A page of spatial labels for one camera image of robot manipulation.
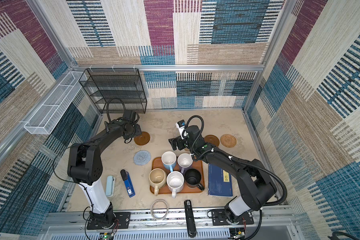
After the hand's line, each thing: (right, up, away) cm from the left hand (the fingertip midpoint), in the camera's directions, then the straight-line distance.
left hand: (137, 130), depth 96 cm
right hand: (+25, -4, -10) cm, 28 cm away
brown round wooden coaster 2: (+49, -6, +6) cm, 50 cm away
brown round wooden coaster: (+2, -7, +7) cm, 10 cm away
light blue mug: (+21, -17, -6) cm, 28 cm away
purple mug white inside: (+30, -18, -6) cm, 36 cm away
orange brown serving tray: (+13, -19, -4) cm, 24 cm away
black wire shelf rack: (-25, +31, +9) cm, 41 cm away
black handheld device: (+33, -43, -29) cm, 61 cm away
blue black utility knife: (-3, -25, -12) cm, 28 cm away
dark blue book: (+50, -28, -13) cm, 58 cm away
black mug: (+34, -26, -12) cm, 45 cm away
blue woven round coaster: (+4, -17, -2) cm, 17 cm away
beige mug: (+15, -27, -11) cm, 32 cm away
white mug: (+25, -28, -11) cm, 39 cm away
